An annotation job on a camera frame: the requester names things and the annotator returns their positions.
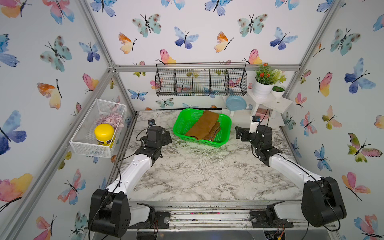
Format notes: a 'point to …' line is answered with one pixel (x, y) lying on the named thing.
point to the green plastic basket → (187, 119)
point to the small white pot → (278, 91)
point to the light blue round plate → (234, 103)
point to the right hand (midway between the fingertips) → (245, 125)
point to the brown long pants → (207, 128)
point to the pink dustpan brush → (261, 112)
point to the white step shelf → (276, 106)
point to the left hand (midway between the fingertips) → (161, 133)
